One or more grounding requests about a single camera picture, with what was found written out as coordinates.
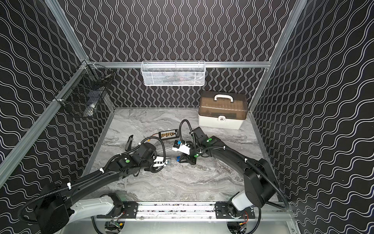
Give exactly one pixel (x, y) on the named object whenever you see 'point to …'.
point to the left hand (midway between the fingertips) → (158, 153)
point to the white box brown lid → (222, 110)
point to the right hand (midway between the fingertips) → (181, 157)
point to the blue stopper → (177, 160)
